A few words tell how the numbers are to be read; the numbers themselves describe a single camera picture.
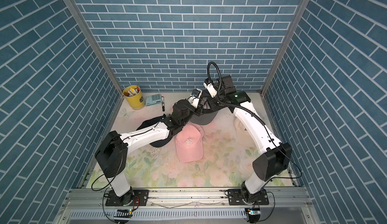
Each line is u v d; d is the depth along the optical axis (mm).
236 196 738
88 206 725
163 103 1118
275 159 418
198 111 721
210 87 693
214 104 697
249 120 487
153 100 1141
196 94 679
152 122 1005
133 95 1036
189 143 866
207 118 894
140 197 733
